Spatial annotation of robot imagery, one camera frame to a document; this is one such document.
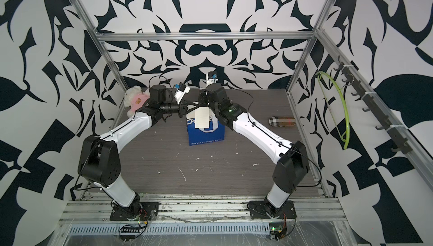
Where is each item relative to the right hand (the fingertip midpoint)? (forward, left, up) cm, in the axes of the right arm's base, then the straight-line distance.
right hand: (201, 88), depth 77 cm
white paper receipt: (-7, 0, -13) cm, 15 cm away
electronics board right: (-50, -32, -33) cm, 68 cm away
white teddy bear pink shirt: (+15, +43, -23) cm, 51 cm away
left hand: (-2, +3, -8) cm, 9 cm away
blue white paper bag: (-11, -6, -22) cm, 25 cm away
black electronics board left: (-51, +32, -35) cm, 69 cm away
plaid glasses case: (+2, -45, -30) cm, 54 cm away
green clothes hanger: (-4, -62, -5) cm, 62 cm away
